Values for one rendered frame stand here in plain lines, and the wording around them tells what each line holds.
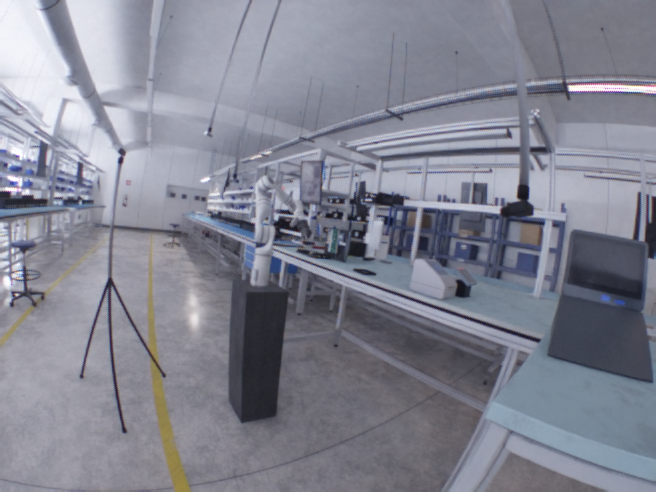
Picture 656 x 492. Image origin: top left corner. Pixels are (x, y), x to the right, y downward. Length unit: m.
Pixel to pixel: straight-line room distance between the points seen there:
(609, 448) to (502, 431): 0.12
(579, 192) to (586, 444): 5.20
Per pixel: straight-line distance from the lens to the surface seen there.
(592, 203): 5.38
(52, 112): 7.42
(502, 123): 1.63
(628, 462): 0.33
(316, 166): 3.17
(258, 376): 1.63
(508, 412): 0.30
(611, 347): 0.55
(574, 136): 5.75
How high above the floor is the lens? 1.23
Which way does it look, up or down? 4 degrees down
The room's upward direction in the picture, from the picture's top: 8 degrees clockwise
